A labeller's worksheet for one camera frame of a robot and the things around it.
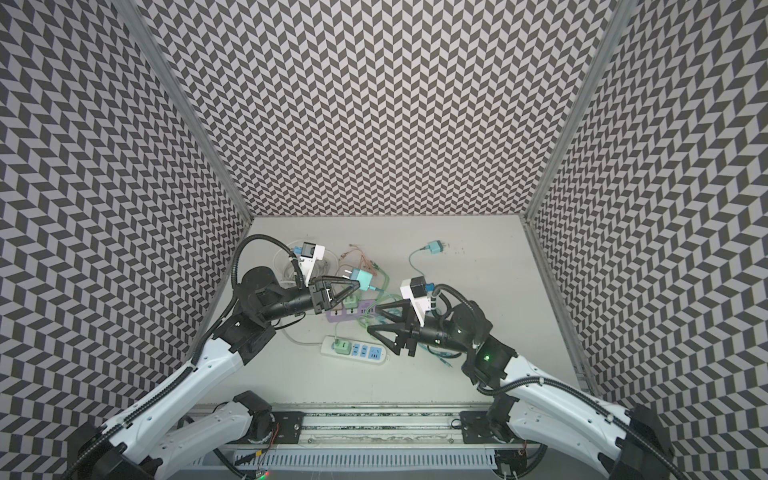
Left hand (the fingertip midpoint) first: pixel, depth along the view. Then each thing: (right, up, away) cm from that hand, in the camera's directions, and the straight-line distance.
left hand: (358, 289), depth 64 cm
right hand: (+3, -8, -3) cm, 9 cm away
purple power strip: (-1, -10, +26) cm, 28 cm away
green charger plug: (-6, -18, +15) cm, 25 cm away
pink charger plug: (-10, -12, +26) cm, 30 cm away
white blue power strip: (-2, -20, +19) cm, 28 cm away
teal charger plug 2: (+22, +8, +45) cm, 50 cm away
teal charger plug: (+1, +2, 0) cm, 2 cm away
